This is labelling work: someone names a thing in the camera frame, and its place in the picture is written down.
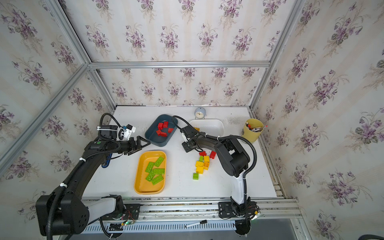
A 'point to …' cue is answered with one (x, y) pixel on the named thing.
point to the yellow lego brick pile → (200, 167)
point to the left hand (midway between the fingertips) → (144, 143)
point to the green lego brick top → (159, 171)
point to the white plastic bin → (212, 127)
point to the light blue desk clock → (200, 112)
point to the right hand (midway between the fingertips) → (186, 146)
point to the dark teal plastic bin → (152, 136)
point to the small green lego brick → (195, 176)
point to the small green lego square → (201, 158)
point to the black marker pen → (203, 221)
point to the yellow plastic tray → (141, 185)
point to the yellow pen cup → (252, 128)
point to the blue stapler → (107, 161)
